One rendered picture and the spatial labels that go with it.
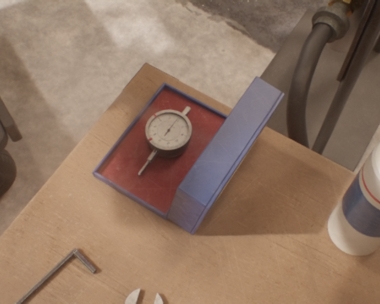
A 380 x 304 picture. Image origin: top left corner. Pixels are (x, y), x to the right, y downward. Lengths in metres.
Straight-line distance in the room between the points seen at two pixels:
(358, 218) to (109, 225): 0.28
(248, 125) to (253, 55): 0.81
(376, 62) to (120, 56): 0.64
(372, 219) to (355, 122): 0.76
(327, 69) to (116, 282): 0.89
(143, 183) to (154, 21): 0.83
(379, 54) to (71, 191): 0.96
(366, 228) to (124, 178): 0.29
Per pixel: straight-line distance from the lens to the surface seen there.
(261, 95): 0.58
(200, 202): 0.52
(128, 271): 0.62
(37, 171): 1.23
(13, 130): 0.93
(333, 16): 0.86
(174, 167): 0.66
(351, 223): 0.58
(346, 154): 1.25
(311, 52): 0.82
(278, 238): 0.64
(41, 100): 1.33
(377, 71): 1.40
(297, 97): 0.81
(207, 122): 0.69
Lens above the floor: 1.07
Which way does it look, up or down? 62 degrees down
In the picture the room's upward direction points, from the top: straight up
